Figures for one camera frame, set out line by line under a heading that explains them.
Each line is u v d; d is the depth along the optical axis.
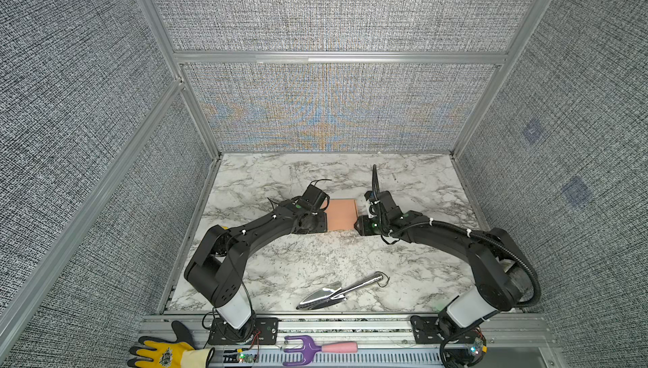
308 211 0.66
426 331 0.73
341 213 0.95
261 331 0.73
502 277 0.45
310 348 0.71
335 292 0.81
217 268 0.45
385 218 0.70
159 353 0.68
